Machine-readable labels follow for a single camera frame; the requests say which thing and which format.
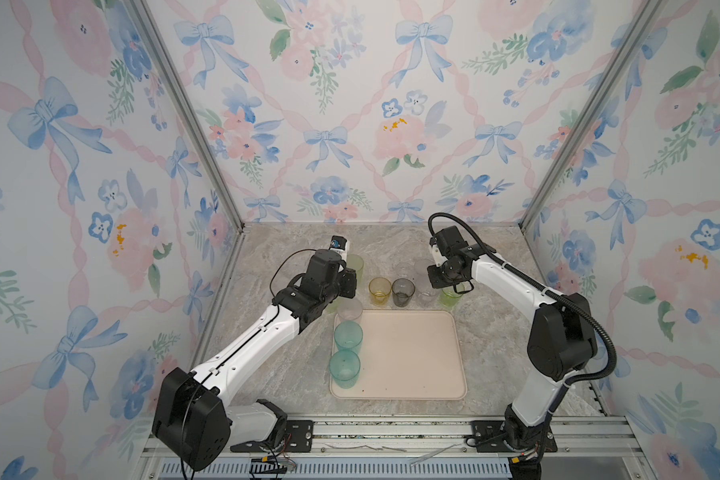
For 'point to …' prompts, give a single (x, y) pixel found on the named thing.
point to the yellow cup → (379, 289)
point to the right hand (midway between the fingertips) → (437, 276)
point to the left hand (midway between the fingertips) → (353, 268)
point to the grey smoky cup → (402, 292)
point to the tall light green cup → (355, 262)
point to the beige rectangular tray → (409, 354)
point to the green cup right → (449, 297)
